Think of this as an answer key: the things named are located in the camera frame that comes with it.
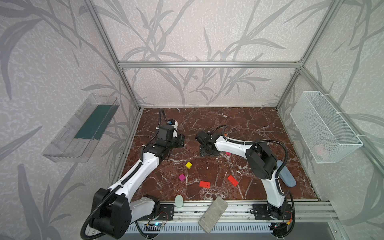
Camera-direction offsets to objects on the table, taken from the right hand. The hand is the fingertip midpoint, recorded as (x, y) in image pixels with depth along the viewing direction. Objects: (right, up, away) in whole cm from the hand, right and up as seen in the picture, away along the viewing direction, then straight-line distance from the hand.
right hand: (206, 148), depth 96 cm
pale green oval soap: (-14, -23, -21) cm, 34 cm away
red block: (-1, -18, -14) cm, 22 cm away
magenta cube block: (-14, -14, -12) cm, 23 cm away
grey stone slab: (+3, -27, -26) cm, 37 cm away
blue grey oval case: (+45, -13, -13) cm, 48 cm away
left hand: (-13, +11, -13) cm, 21 cm away
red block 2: (+15, -16, -12) cm, 25 cm away
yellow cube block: (-10, -9, -8) cm, 16 cm away
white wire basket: (+51, +11, -34) cm, 62 cm away
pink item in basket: (+57, +3, -23) cm, 61 cm away
